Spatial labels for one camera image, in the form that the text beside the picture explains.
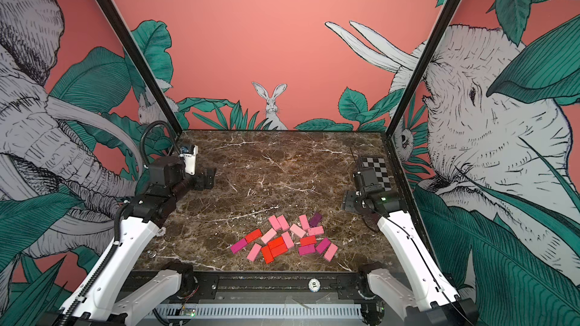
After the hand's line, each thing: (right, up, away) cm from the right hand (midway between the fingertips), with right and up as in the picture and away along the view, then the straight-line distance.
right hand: (352, 198), depth 78 cm
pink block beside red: (-23, -17, +6) cm, 29 cm away
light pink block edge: (-7, -21, +4) cm, 22 cm away
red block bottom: (-30, -22, +3) cm, 37 cm away
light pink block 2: (-31, -16, +7) cm, 35 cm away
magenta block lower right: (-15, -20, +4) cm, 25 cm away
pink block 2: (-35, -21, +4) cm, 41 cm away
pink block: (-16, -12, +10) cm, 23 cm away
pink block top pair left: (-28, -12, +10) cm, 32 cm away
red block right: (-15, -17, +6) cm, 24 cm away
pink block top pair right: (-25, -12, +10) cm, 29 cm away
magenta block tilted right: (-10, -19, +4) cm, 21 cm away
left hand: (-52, +12, -2) cm, 53 cm away
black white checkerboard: (+19, +10, +26) cm, 34 cm away
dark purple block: (-12, -11, +12) cm, 20 cm away
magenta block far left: (-42, -19, +4) cm, 46 cm away
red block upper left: (-36, -16, +6) cm, 40 cm away
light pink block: (-19, -14, +8) cm, 25 cm away
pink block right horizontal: (-12, -15, +9) cm, 21 cm away
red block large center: (-26, -19, +4) cm, 33 cm away
